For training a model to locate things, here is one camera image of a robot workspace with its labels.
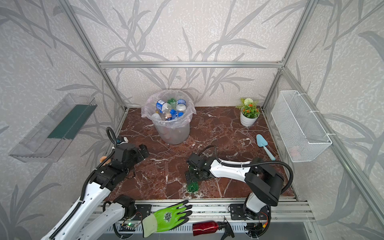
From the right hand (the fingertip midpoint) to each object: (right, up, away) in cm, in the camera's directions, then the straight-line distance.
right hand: (193, 173), depth 85 cm
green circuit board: (-31, -21, -13) cm, 40 cm away
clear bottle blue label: (-17, +38, 0) cm, 42 cm away
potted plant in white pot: (+37, +36, +12) cm, 53 cm away
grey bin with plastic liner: (-13, +24, +3) cm, 27 cm away
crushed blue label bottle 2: (-11, +34, 0) cm, 36 cm away
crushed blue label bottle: (-7, +39, 0) cm, 40 cm away
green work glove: (-12, -17, -14) cm, 25 cm away
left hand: (-26, +17, -8) cm, 32 cm away
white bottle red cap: (-21, +33, -1) cm, 39 cm away
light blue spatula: (+45, +16, +15) cm, 50 cm away
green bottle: (0, -4, -8) cm, 9 cm away
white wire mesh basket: (+47, +25, -23) cm, 58 cm away
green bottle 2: (-13, +42, +9) cm, 45 cm away
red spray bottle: (+9, -18, -18) cm, 27 cm away
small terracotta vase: (-49, +10, -4) cm, 51 cm away
